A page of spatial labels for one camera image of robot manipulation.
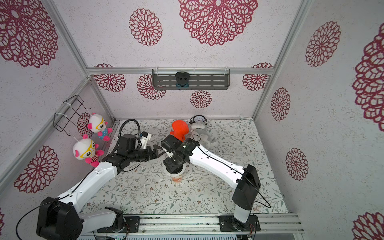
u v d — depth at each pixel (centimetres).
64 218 40
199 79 94
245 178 42
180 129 107
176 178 81
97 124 93
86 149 80
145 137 74
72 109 80
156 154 70
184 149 52
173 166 66
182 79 88
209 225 76
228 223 74
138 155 67
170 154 67
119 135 63
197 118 120
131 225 73
